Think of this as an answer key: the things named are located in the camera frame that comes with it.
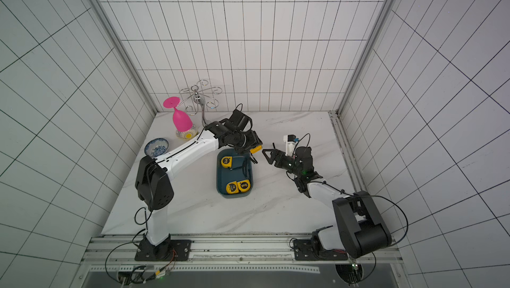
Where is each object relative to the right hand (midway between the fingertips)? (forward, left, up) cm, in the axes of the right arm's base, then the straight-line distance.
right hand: (260, 153), depth 84 cm
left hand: (+1, +2, +1) cm, 2 cm away
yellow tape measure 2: (+2, +17, -12) cm, 20 cm away
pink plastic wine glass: (+14, +39, +4) cm, 42 cm away
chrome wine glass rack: (+20, +29, +14) cm, 38 cm away
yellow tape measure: (0, +1, +3) cm, 3 cm away
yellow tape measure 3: (-11, +12, -12) cm, 20 cm away
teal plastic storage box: (0, +9, -15) cm, 17 cm away
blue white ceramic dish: (+8, +55, -11) cm, 57 cm away
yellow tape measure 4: (-10, +7, -13) cm, 17 cm away
